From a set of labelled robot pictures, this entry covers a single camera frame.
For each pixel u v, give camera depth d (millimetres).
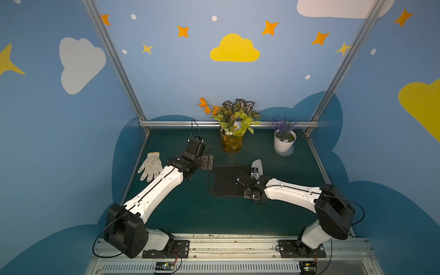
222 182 966
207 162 742
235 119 962
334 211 442
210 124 1034
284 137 1044
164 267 716
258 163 1028
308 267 719
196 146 614
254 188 626
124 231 398
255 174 796
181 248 750
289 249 748
